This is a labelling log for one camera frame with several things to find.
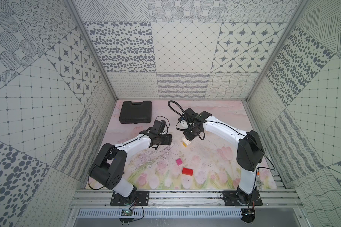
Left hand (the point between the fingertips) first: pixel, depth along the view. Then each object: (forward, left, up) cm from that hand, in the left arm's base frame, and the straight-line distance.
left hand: (171, 140), depth 90 cm
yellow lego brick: (-1, -8, -5) cm, 9 cm away
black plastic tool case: (+26, +30, -5) cm, 40 cm away
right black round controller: (-37, -41, -10) cm, 57 cm away
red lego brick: (-18, -10, -6) cm, 21 cm away
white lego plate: (-2, -9, +2) cm, 10 cm away
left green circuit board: (-38, +22, -8) cm, 45 cm away
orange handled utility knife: (-19, -51, -7) cm, 55 cm away
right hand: (+1, -12, +3) cm, 12 cm away
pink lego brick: (-12, -5, -6) cm, 14 cm away
